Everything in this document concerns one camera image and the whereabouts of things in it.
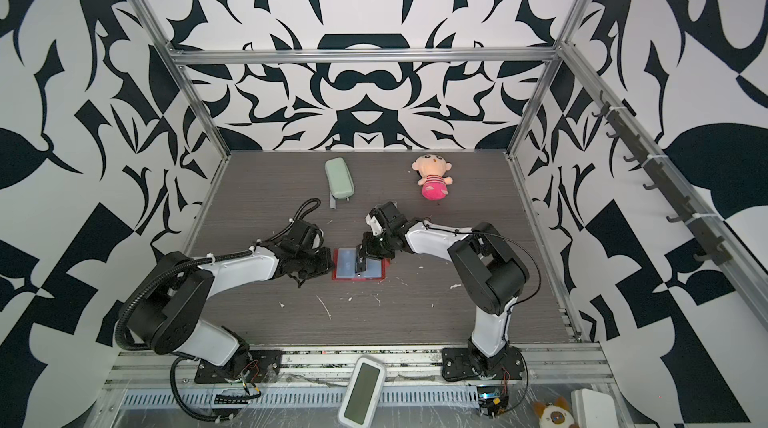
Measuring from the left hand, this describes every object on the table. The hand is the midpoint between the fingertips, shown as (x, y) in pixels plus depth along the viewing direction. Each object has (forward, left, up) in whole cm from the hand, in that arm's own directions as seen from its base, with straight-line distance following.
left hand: (338, 261), depth 90 cm
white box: (-37, -58, +3) cm, 69 cm away
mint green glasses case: (+30, +2, +1) cm, 30 cm away
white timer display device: (-33, -7, +3) cm, 34 cm away
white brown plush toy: (-38, -49, +2) cm, 62 cm away
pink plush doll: (+32, -32, +4) cm, 45 cm away
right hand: (+2, -7, +2) cm, 7 cm away
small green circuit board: (-35, -38, -3) cm, 51 cm away
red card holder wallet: (-1, -2, -2) cm, 3 cm away
